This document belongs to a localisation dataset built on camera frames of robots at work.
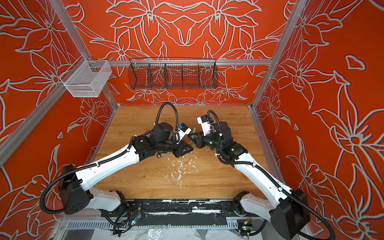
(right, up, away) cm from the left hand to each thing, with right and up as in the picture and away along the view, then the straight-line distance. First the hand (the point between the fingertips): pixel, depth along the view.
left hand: (191, 146), depth 71 cm
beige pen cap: (+8, 0, -5) cm, 9 cm away
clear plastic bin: (-67, +39, +21) cm, 80 cm away
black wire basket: (-13, +44, +29) cm, 54 cm away
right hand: (-2, +5, 0) cm, 5 cm away
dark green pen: (0, +4, -1) cm, 5 cm away
